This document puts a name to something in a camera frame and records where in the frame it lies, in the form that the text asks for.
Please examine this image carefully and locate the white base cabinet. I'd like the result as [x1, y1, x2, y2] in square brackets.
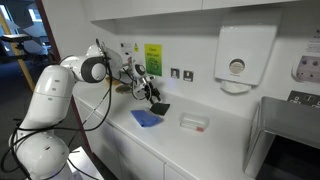
[73, 96, 201, 180]

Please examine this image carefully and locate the dark office table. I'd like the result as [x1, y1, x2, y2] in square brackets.
[0, 33, 33, 44]

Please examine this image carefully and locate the small white wall notice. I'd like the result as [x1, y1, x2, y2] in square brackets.
[304, 39, 320, 54]

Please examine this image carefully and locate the silver wall switch plate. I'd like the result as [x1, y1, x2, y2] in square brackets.
[182, 70, 195, 83]
[170, 67, 181, 80]

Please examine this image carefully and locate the white paper towel dispenser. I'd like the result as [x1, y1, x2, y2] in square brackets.
[214, 24, 278, 95]

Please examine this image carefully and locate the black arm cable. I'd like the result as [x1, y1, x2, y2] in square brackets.
[66, 38, 115, 134]

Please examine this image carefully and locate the black hanging cable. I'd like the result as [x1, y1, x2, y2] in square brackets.
[0, 118, 101, 180]

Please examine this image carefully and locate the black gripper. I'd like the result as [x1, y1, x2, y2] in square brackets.
[143, 81, 162, 106]

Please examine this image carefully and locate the round metal drain tray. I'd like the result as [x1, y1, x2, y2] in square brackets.
[114, 84, 134, 95]

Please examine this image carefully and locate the wall notice with picture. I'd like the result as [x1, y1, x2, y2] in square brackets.
[291, 54, 320, 84]

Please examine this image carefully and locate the clear container with red clips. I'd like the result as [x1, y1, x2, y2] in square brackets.
[179, 112, 210, 133]

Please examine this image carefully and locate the yellow pole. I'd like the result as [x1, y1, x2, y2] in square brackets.
[0, 9, 36, 93]

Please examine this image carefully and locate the white instruction sheet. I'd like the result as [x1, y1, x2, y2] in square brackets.
[120, 41, 134, 53]

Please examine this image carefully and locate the black wall socket plate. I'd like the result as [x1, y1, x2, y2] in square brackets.
[287, 89, 320, 109]

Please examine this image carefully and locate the silver countertop appliance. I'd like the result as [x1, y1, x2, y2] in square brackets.
[242, 96, 320, 180]

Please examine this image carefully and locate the blue fabric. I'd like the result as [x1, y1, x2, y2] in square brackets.
[130, 109, 163, 128]

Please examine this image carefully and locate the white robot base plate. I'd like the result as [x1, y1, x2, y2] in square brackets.
[66, 146, 105, 180]

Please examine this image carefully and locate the green clean after use poster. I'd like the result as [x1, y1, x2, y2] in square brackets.
[144, 43, 163, 77]

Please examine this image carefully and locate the yellow sponge holder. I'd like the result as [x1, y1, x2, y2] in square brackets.
[105, 76, 122, 86]

